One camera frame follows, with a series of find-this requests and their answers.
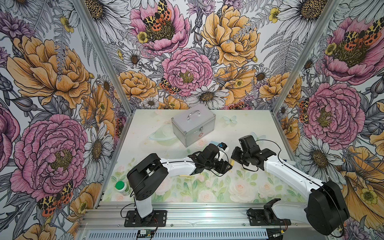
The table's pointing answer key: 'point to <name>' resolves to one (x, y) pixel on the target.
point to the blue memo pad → (214, 142)
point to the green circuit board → (145, 233)
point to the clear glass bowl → (164, 135)
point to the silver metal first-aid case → (193, 122)
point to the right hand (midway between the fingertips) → (231, 158)
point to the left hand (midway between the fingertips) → (226, 167)
